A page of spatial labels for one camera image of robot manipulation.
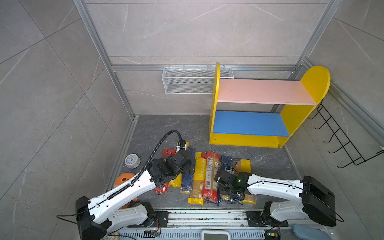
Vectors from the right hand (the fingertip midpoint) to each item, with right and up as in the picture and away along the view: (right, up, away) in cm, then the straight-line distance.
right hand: (221, 189), depth 82 cm
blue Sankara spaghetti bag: (+4, +15, +6) cm, 17 cm away
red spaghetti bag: (-32, +1, -1) cm, 32 cm away
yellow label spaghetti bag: (-25, +4, +1) cm, 25 cm away
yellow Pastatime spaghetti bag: (-13, 0, -6) cm, 15 cm away
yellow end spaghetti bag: (+17, +10, +7) cm, 21 cm away
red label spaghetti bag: (-6, +2, -6) cm, 9 cm away
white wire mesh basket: (-22, +67, +18) cm, 73 cm away
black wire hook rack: (+54, +25, -18) cm, 62 cm away
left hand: (-19, +19, -9) cm, 29 cm away
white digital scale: (-5, -14, -16) cm, 22 cm away
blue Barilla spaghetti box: (-19, +7, -3) cm, 20 cm away
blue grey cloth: (+38, -15, -14) cm, 43 cm away
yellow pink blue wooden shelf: (+42, +47, +39) cm, 74 cm away
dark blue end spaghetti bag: (+6, -3, -6) cm, 9 cm away
